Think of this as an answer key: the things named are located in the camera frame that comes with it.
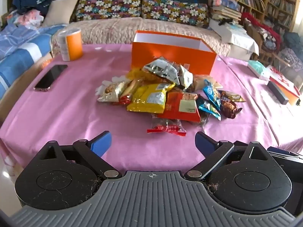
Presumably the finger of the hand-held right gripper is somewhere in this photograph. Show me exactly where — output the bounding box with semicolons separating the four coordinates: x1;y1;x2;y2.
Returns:
266;147;303;165

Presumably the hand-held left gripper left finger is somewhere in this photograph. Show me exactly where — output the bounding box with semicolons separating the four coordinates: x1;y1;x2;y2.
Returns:
38;131;122;180

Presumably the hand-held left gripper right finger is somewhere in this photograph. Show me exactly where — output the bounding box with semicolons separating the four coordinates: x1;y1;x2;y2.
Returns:
185;131;273;180

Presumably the blue snack packet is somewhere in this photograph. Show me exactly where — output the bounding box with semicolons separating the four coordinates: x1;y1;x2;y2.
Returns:
203;85;222;111
196;97;222;121

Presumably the clear red-edged snack packet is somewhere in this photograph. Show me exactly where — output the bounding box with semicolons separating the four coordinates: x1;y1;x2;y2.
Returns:
147;117;187;137

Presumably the red orange snack packet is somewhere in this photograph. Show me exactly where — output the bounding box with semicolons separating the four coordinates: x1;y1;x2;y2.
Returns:
156;92;201;123

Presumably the dark red cookie packet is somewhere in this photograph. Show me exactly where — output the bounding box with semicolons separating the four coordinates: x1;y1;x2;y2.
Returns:
219;99;243;119

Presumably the beige red-print snack packet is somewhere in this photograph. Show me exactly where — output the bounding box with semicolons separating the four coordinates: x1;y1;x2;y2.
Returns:
97;80;126;103

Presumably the black gold cookie packet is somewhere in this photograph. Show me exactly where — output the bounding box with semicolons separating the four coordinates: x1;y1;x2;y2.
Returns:
218;90;247;103

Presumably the red sausage snack packet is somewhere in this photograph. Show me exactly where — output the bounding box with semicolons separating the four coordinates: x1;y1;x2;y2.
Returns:
118;79;142;106

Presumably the yellow snack packet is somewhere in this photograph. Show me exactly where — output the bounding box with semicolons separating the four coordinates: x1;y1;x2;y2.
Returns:
127;83;176;114

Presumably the pale bread packet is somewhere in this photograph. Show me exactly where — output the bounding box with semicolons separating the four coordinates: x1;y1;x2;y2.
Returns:
193;74;223;91

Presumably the orange-edged white snack packet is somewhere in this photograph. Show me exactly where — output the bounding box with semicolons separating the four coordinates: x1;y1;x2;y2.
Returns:
176;63;194;88

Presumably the orange cardboard box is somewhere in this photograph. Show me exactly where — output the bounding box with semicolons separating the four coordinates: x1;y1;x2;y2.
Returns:
131;30;218;76

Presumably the pink floral tablecloth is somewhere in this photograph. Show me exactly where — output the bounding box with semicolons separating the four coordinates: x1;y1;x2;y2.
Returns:
0;44;303;171

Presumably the black bar speaker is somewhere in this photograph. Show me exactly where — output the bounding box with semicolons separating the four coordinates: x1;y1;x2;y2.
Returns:
267;81;290;105

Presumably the yellow red gift box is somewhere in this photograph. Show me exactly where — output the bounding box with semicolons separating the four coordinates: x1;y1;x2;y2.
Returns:
267;66;301;106

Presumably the dark smartphone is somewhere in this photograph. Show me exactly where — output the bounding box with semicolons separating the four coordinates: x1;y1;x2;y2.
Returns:
34;64;69;92

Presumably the green tissue pack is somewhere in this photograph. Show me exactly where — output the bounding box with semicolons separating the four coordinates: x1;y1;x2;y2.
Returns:
247;60;270;79

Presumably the orange cylindrical canister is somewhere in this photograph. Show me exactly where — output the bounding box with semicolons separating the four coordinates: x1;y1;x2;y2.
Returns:
58;28;83;62

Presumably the white cloth covered stand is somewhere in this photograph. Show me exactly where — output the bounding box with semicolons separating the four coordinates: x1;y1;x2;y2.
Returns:
208;19;259;59

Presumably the quilted beige sofa cover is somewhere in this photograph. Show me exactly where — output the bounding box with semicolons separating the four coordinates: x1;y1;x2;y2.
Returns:
51;18;231;57

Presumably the pile of clothes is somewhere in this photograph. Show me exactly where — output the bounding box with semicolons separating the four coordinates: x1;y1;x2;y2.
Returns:
279;32;303;69

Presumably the blue striped blanket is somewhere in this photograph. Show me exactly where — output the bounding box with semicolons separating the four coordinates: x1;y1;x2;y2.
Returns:
0;24;68;97

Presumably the stack of books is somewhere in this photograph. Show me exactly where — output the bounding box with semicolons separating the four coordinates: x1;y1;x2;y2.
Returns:
209;3;242;24

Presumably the red cloth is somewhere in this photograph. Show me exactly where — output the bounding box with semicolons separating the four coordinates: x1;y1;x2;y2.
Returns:
241;12;282;43

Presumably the floral cushion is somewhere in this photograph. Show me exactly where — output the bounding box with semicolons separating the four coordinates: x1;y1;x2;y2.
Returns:
76;0;142;22
141;0;210;27

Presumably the beige pillow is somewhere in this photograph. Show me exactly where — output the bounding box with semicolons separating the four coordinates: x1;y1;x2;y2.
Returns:
41;0;80;27

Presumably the pink white plastic bag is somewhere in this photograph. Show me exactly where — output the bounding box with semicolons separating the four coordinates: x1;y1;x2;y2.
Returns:
7;9;44;29

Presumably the wooden bookshelf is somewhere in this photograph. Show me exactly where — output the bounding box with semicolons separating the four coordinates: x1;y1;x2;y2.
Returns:
237;0;301;32

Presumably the dark blue floral clothing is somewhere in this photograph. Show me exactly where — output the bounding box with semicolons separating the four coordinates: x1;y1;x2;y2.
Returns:
13;0;51;15

